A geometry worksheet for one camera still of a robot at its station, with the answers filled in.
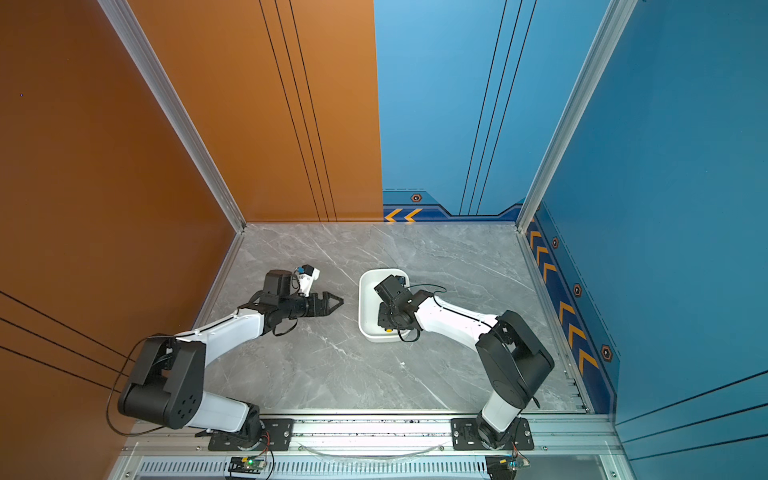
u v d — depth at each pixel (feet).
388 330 2.78
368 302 3.20
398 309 2.18
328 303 2.61
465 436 2.38
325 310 2.59
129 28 2.34
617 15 2.29
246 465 2.32
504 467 2.31
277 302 2.34
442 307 1.87
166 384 1.44
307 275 2.71
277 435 2.43
